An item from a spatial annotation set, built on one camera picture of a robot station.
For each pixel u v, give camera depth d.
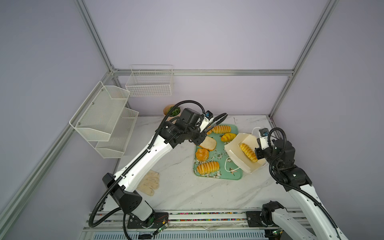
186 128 0.50
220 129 1.07
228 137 1.03
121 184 0.40
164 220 0.73
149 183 0.85
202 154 0.93
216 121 0.73
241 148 0.95
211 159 0.95
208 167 0.88
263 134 0.60
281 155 0.51
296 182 0.48
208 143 1.02
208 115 0.59
